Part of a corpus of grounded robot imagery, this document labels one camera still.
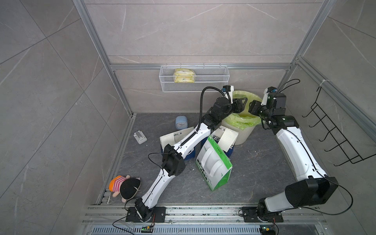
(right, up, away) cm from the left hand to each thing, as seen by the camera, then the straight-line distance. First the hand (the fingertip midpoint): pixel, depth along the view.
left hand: (247, 96), depth 74 cm
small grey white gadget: (-66, -24, +30) cm, 76 cm away
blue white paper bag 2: (-22, -24, +3) cm, 32 cm away
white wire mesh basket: (-15, +19, +24) cm, 34 cm away
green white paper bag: (-18, -35, -6) cm, 39 cm away
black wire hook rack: (+38, -17, -6) cm, 42 cm away
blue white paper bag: (-39, -22, +2) cm, 45 cm away
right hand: (+6, -3, +3) cm, 7 cm away
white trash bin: (+5, -22, +17) cm, 28 cm away
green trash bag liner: (0, -12, +4) cm, 13 cm away
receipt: (-9, -23, +4) cm, 25 cm away
